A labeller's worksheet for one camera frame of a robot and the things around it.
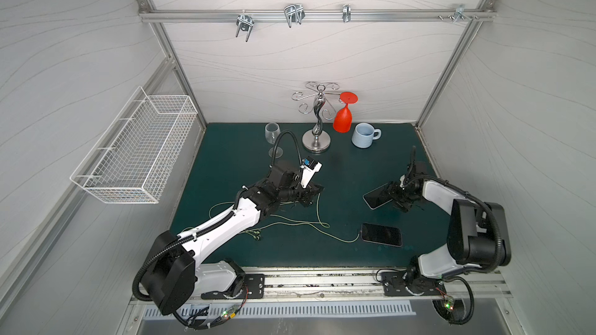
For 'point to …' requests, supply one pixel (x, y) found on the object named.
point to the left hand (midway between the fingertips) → (318, 188)
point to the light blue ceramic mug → (364, 134)
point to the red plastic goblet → (342, 121)
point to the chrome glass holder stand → (318, 139)
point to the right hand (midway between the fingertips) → (390, 196)
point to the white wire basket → (133, 160)
